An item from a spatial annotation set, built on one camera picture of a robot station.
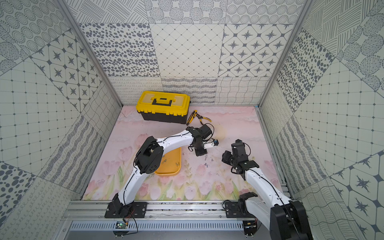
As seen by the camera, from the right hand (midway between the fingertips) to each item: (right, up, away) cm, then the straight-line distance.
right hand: (226, 157), depth 87 cm
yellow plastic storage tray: (-33, -3, -2) cm, 33 cm away
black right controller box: (+8, -30, -15) cm, 35 cm away
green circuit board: (-55, -29, -16) cm, 64 cm away
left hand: (-13, +3, +7) cm, 15 cm away
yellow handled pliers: (-20, +27, +27) cm, 43 cm away
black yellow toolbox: (-41, +31, +13) cm, 53 cm away
